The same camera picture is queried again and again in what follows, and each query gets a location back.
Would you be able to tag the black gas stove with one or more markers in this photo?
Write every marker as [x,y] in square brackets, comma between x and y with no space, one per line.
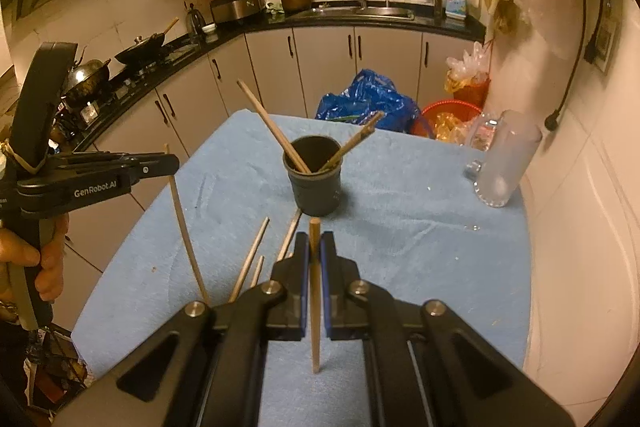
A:
[165,57]

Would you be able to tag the person's left hand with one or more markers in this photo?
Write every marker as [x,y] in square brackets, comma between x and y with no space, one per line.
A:
[50,267]

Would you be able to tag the steel pot with lid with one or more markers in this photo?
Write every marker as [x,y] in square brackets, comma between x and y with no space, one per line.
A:
[87,79]

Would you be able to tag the small glass jar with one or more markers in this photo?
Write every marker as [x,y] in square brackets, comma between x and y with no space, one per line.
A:
[88,114]

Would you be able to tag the blue plastic bag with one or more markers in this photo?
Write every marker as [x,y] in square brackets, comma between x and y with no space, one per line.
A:
[370,97]

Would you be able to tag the small white bowl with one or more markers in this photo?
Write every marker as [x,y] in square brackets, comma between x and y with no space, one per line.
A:
[208,28]

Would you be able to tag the dark metal frame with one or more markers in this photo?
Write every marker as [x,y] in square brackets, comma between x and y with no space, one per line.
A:
[60,367]

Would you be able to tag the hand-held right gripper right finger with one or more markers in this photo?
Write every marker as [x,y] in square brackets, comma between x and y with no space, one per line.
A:
[327,267]

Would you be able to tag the steel kettle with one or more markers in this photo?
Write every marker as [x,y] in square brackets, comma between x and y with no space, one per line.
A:
[195,21]

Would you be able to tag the steel countertop appliance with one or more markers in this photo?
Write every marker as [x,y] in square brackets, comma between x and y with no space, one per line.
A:
[235,7]

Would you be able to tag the yellow clear plastic bag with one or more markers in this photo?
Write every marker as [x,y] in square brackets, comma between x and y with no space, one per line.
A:
[465,77]

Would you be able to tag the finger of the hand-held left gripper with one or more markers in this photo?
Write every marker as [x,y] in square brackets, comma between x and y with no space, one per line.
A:
[155,164]

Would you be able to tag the brown hanging bundle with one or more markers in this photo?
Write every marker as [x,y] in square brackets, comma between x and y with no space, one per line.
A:
[506,17]

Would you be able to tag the dark round utensil cup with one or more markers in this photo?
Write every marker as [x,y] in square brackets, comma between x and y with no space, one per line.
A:
[315,197]

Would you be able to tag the blue towel tablecloth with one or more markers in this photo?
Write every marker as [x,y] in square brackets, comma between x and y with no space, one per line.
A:
[400,232]

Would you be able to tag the red plastic basin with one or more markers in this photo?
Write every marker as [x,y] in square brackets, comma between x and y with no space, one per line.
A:
[440,109]

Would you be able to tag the frosted glass mug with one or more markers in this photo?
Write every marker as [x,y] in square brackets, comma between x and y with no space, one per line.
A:
[505,167]

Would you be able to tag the black kitchen countertop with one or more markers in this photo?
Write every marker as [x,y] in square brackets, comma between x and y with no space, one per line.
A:
[440,24]

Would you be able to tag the black wok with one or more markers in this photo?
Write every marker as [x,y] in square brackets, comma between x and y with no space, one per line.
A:
[142,49]

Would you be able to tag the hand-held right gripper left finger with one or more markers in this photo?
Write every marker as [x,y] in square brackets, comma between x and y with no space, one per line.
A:
[300,267]

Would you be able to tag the wall power socket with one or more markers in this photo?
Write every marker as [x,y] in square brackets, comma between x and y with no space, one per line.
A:
[605,42]

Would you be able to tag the steel kitchen sink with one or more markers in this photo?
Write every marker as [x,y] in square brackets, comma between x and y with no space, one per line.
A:
[380,12]

